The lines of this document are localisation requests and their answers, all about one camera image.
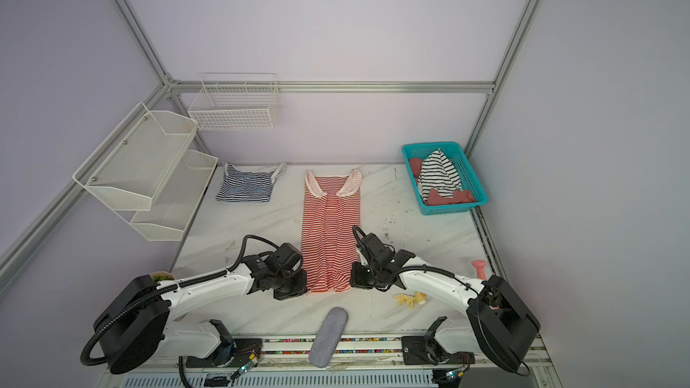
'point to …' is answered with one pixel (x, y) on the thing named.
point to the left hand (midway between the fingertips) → (306, 292)
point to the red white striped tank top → (330, 218)
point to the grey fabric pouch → (328, 337)
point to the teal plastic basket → (468, 178)
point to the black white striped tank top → (437, 173)
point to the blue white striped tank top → (247, 187)
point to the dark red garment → (434, 198)
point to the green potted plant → (162, 276)
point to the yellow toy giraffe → (420, 297)
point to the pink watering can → (480, 265)
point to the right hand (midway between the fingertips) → (346, 284)
